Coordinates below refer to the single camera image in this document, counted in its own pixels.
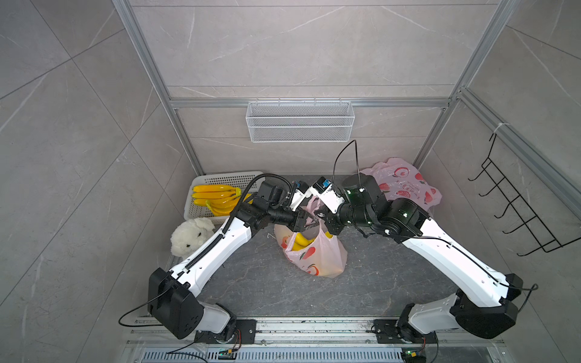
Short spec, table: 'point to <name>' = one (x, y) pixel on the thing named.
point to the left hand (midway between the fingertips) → (317, 219)
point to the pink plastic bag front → (314, 249)
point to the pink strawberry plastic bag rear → (402, 178)
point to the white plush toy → (189, 234)
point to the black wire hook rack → (517, 209)
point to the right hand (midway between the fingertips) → (318, 211)
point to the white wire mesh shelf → (297, 122)
